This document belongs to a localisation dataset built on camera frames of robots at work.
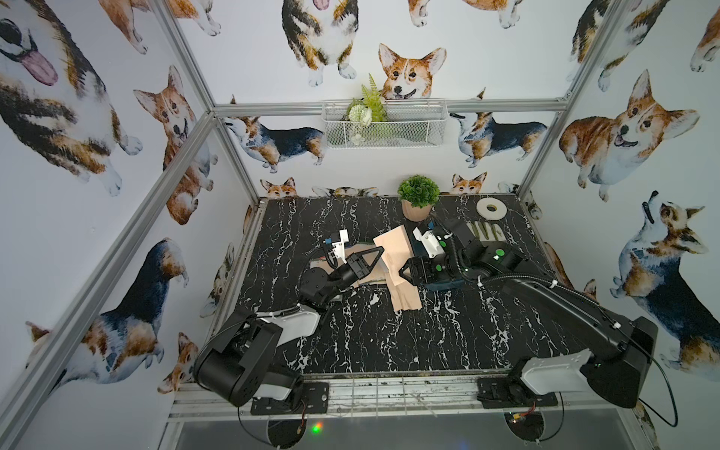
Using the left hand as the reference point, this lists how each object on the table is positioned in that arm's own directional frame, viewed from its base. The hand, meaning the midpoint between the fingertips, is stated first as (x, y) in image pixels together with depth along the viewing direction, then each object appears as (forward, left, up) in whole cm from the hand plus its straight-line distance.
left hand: (388, 250), depth 72 cm
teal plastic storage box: (-3, -7, +4) cm, 9 cm away
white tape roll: (+35, -49, -28) cm, 66 cm away
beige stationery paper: (+1, -3, -3) cm, 4 cm away
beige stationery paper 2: (-1, -6, -27) cm, 27 cm away
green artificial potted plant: (+32, -13, -10) cm, 36 cm away
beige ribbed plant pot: (+30, -13, -20) cm, 38 cm away
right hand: (-4, -5, -3) cm, 7 cm away
